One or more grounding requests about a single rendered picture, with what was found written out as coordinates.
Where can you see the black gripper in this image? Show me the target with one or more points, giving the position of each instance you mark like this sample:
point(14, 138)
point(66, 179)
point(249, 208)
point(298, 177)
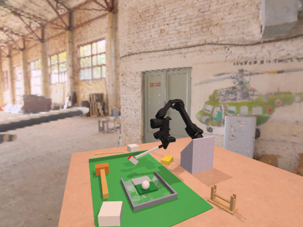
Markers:
point(166, 140)

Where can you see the green flat mat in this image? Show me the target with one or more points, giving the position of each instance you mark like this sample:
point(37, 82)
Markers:
point(166, 214)

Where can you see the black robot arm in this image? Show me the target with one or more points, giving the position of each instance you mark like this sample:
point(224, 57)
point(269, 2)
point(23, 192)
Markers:
point(160, 121)

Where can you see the white golf ball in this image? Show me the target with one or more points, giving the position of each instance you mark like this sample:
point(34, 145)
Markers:
point(145, 185)

